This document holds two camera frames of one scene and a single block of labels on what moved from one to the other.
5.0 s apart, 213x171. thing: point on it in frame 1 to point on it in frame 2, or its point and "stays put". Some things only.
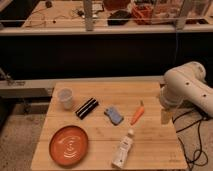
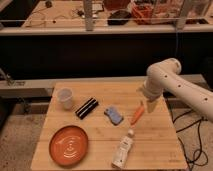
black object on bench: [119, 18] stays put
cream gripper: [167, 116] to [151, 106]
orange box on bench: [142, 13] stays put
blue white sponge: [113, 115] stays put
